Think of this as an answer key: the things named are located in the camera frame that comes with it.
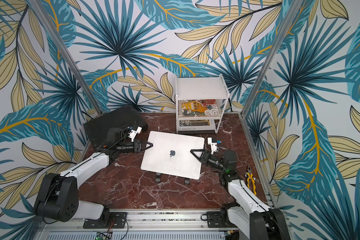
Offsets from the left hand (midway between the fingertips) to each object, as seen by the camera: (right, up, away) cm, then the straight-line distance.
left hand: (151, 147), depth 79 cm
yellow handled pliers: (+56, -18, +8) cm, 59 cm away
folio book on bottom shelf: (+28, +12, +27) cm, 40 cm away
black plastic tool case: (-28, +18, +32) cm, 46 cm away
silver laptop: (+10, -3, -3) cm, 11 cm away
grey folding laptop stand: (+2, -18, +9) cm, 20 cm away
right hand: (+17, -4, -7) cm, 18 cm away
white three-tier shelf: (+27, +34, +7) cm, 44 cm away
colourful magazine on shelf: (+27, +23, +16) cm, 39 cm away
